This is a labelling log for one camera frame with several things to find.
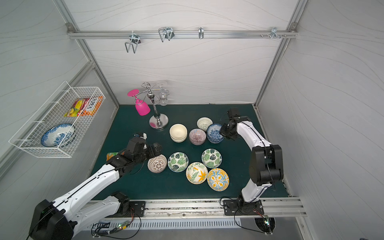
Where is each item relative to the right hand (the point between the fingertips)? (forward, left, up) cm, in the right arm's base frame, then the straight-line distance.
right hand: (223, 133), depth 91 cm
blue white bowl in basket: (-21, +75, +24) cm, 81 cm away
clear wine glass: (+24, +41, +6) cm, 48 cm away
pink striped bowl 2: (-2, +16, -7) cm, 18 cm away
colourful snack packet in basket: (-4, +72, +25) cm, 76 cm away
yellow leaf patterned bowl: (-22, +15, -9) cm, 29 cm away
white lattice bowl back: (+14, +12, -8) cm, 20 cm away
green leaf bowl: (-16, +27, -9) cm, 33 cm away
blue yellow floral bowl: (-25, +4, -9) cm, 27 cm away
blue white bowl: (+4, +5, -2) cm, 7 cm away
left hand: (-14, +38, +3) cm, 41 cm away
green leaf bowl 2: (-13, +7, -9) cm, 17 cm away
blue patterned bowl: (-2, +5, -4) cm, 7 cm away
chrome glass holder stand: (+14, +46, -8) cm, 49 cm away
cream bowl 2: (-1, +29, -5) cm, 29 cm away
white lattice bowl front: (-18, +40, -9) cm, 45 cm away
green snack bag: (-15, +69, -6) cm, 71 cm away
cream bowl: (+5, +29, -3) cm, 30 cm away
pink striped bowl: (+2, +16, -7) cm, 18 cm away
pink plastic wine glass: (+14, +54, +7) cm, 56 cm away
